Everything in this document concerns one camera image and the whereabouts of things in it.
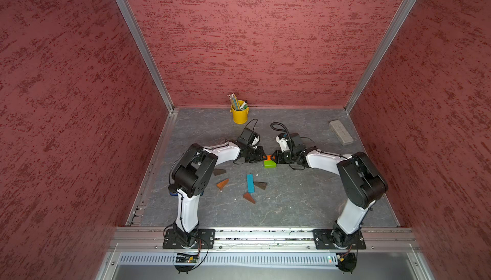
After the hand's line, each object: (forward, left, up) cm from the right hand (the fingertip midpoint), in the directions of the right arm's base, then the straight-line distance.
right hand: (272, 160), depth 95 cm
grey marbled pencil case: (+17, -41, -1) cm, 44 cm away
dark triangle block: (-5, +27, -1) cm, 28 cm away
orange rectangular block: (+1, +2, +1) cm, 2 cm away
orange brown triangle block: (-12, +25, 0) cm, 28 cm away
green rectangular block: (-2, +2, +1) cm, 3 cm away
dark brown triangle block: (-13, +6, 0) cm, 14 cm away
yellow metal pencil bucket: (+28, +17, +3) cm, 33 cm away
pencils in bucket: (+31, +19, +11) cm, 38 cm away
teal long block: (-12, +12, 0) cm, 16 cm away
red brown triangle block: (-18, +12, -2) cm, 22 cm away
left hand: (-1, +4, +1) cm, 4 cm away
